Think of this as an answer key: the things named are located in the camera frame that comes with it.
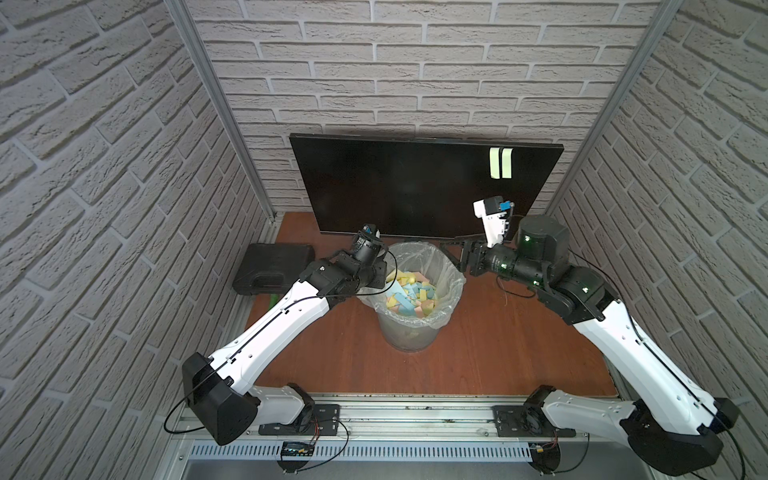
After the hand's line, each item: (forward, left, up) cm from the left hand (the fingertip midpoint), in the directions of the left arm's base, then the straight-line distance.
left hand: (373, 259), depth 77 cm
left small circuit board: (-39, +18, -26) cm, 50 cm away
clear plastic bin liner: (+2, -13, -1) cm, 13 cm away
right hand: (-6, -18, +16) cm, 24 cm away
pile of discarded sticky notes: (-4, -10, -11) cm, 16 cm away
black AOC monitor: (+33, -15, -2) cm, 36 cm away
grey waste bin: (-16, -9, -11) cm, 22 cm away
